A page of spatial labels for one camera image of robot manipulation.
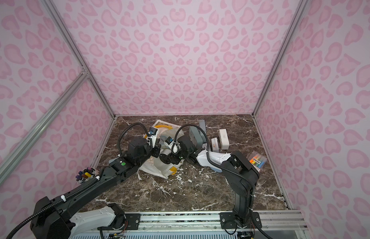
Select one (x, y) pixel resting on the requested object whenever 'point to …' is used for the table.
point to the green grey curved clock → (197, 136)
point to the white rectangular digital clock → (224, 139)
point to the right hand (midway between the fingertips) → (170, 154)
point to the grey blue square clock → (202, 124)
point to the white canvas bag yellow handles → (155, 135)
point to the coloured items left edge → (85, 175)
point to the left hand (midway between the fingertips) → (160, 138)
